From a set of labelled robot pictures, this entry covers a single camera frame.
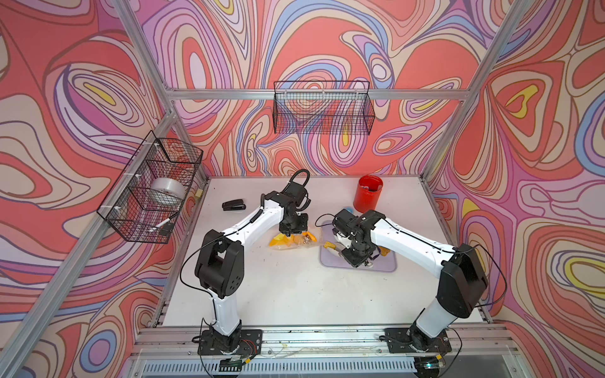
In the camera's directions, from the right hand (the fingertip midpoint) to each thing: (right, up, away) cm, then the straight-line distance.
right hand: (359, 265), depth 81 cm
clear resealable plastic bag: (-16, +8, +13) cm, 22 cm away
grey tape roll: (-62, +26, -9) cm, 67 cm away
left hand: (-19, +11, +7) cm, 23 cm away
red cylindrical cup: (+7, +25, +15) cm, 30 cm away
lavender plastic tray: (+10, 0, +3) cm, 11 cm away
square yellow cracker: (-9, +4, +14) cm, 17 cm away
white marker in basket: (-65, +15, -9) cm, 67 cm away
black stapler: (-52, +21, +25) cm, 61 cm away
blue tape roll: (+2, +19, +27) cm, 33 cm away
